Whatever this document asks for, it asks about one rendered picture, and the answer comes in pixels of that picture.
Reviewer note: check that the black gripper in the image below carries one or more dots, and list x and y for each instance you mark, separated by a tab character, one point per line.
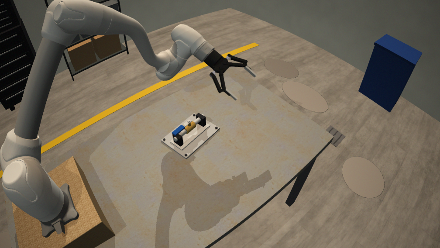
219	64

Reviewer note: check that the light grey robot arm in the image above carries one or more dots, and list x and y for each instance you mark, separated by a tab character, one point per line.
25	182

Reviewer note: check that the ball valve with blue lever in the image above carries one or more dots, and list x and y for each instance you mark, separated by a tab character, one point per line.
189	131

